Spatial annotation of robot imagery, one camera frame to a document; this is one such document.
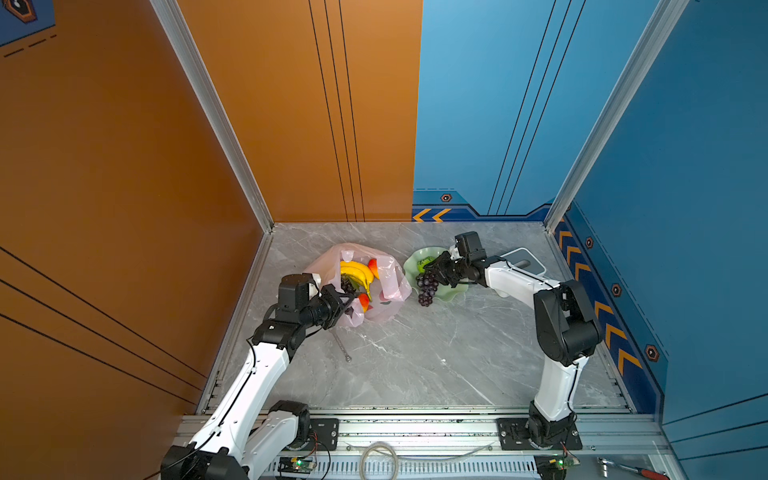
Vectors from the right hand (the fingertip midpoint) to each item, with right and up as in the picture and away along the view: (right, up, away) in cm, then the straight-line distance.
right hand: (423, 269), depth 94 cm
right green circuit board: (+29, -45, -24) cm, 59 cm away
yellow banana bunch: (-21, -2, +5) cm, 22 cm away
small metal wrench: (-23, -25, -8) cm, 35 cm away
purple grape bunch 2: (-25, -5, 0) cm, 25 cm away
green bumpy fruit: (+1, +2, +5) cm, 5 cm away
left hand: (-19, -5, -17) cm, 26 cm away
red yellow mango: (-18, -10, 0) cm, 21 cm away
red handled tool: (+51, -46, -26) cm, 73 cm away
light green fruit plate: (-3, -1, +6) cm, 7 cm away
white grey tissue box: (+35, +3, +8) cm, 36 cm away
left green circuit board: (-33, -45, -24) cm, 61 cm away
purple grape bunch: (+1, -4, -5) cm, 6 cm away
